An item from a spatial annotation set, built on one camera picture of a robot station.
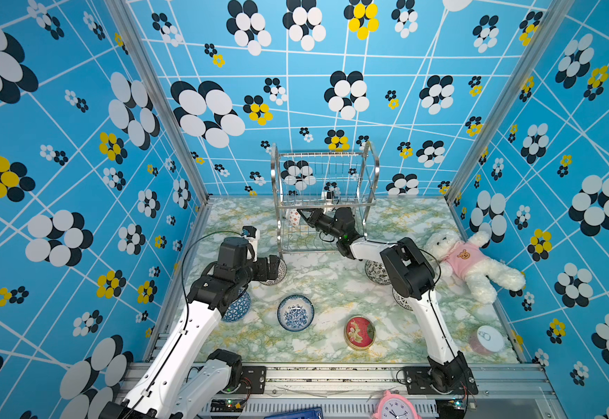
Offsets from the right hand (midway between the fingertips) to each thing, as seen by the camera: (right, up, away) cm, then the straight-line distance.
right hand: (300, 209), depth 93 cm
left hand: (-9, -15, -16) cm, 24 cm away
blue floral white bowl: (-2, -35, -7) cm, 36 cm away
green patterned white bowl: (-3, -3, 0) cm, 4 cm away
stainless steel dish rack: (+9, +13, +19) cm, 24 cm away
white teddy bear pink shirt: (+58, -18, -5) cm, 61 cm away
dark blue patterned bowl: (-21, -34, -7) cm, 40 cm away
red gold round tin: (+19, -38, -14) cm, 45 cm away
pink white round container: (+56, -39, -18) cm, 70 cm away
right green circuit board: (+42, -55, -23) cm, 73 cm away
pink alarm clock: (+26, -53, -25) cm, 65 cm away
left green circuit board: (-20, -56, -21) cm, 63 cm away
